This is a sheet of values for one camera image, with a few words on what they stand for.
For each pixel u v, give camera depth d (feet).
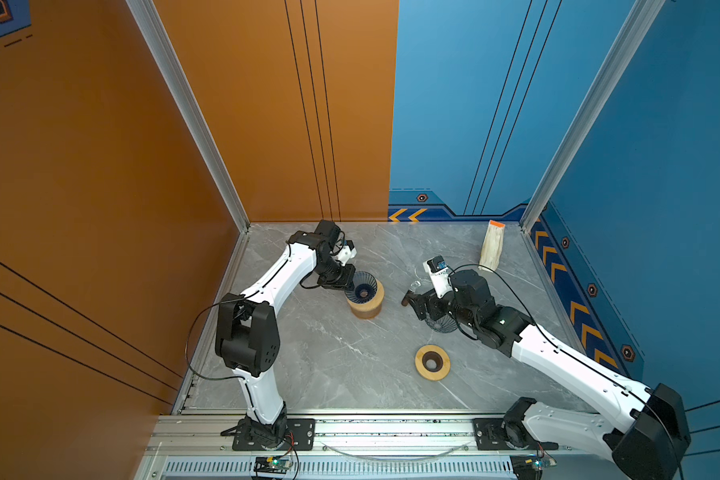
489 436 2.38
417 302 2.23
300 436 2.43
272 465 2.32
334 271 2.47
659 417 1.27
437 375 2.66
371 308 2.85
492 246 3.39
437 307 2.24
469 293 1.87
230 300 1.60
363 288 2.90
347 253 2.72
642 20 2.29
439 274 2.16
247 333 1.60
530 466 2.32
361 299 2.88
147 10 2.25
